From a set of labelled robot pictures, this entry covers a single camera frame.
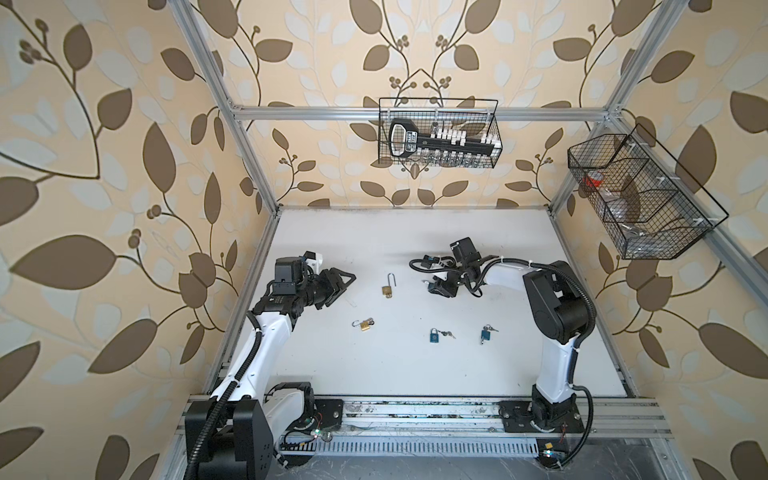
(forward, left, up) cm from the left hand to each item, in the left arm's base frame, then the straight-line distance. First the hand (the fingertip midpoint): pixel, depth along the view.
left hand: (352, 279), depth 79 cm
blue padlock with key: (-8, -23, -18) cm, 30 cm away
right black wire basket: (+12, -75, +17) cm, 77 cm away
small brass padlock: (-5, -2, -18) cm, 19 cm away
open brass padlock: (+7, -9, -18) cm, 21 cm away
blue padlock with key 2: (-6, -39, -18) cm, 43 cm away
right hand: (+10, -25, -18) cm, 33 cm away
